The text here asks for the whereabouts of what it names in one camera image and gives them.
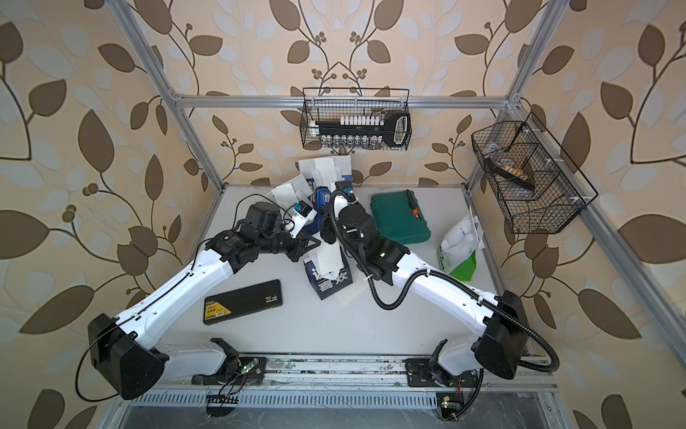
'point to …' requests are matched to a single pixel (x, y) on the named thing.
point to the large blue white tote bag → (343, 168)
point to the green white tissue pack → (458, 249)
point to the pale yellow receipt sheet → (349, 294)
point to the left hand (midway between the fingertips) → (313, 237)
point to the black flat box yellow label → (241, 300)
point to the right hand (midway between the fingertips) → (322, 206)
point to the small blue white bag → (330, 258)
